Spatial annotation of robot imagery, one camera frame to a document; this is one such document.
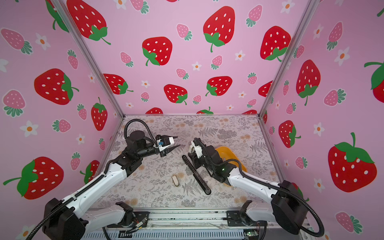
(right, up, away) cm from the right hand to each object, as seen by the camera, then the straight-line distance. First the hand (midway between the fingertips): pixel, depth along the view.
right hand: (189, 153), depth 79 cm
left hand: (-6, +9, -8) cm, 13 cm away
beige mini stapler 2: (-8, -17, +5) cm, 19 cm away
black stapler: (+5, -15, +7) cm, 17 cm away
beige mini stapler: (+1, +3, -3) cm, 5 cm away
